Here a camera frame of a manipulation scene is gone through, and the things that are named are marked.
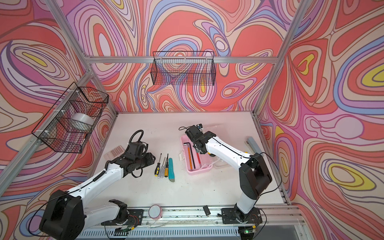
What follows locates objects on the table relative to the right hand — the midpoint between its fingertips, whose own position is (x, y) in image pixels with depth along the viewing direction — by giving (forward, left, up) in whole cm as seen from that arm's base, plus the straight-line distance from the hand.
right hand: (207, 146), depth 87 cm
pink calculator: (+3, +59, -9) cm, 60 cm away
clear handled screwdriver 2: (-11, +27, -10) cm, 31 cm away
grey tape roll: (+6, +63, +22) cm, 67 cm away
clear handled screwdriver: (-12, +29, -9) cm, 33 cm away
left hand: (-4, +31, -4) cm, 32 cm away
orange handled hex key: (-2, +11, -11) cm, 15 cm away
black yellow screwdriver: (-7, +30, -9) cm, 33 cm away
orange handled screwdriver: (-9, +25, -10) cm, 28 cm away
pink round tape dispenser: (-32, +28, -8) cm, 43 cm away
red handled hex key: (-3, +5, -10) cm, 12 cm away
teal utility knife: (-12, +23, -12) cm, 28 cm away
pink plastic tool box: (-5, +7, -11) cm, 14 cm away
